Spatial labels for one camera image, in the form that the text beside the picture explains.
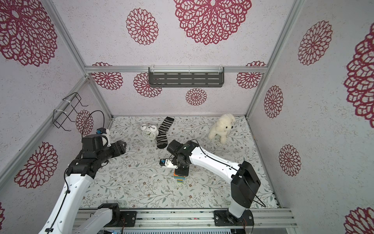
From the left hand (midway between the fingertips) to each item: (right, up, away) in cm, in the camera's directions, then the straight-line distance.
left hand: (120, 146), depth 76 cm
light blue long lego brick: (+31, -22, +9) cm, 39 cm away
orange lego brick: (+29, -14, -4) cm, 32 cm away
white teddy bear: (+59, +12, +16) cm, 62 cm away
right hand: (+31, -13, +4) cm, 33 cm away
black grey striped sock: (+17, +2, +30) cm, 34 cm away
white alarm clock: (+10, +7, +23) cm, 26 cm away
